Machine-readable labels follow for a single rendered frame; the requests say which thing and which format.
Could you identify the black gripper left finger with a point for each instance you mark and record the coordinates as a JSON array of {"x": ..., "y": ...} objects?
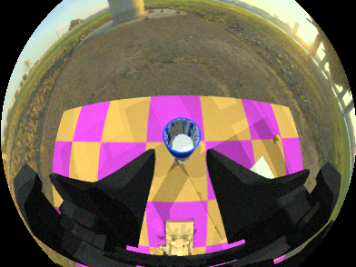
[{"x": 119, "y": 199}]

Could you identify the blue mug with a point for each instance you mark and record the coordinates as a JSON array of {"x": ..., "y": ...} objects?
[{"x": 181, "y": 137}]

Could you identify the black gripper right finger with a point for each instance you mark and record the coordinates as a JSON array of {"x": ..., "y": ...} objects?
[{"x": 243, "y": 196}]

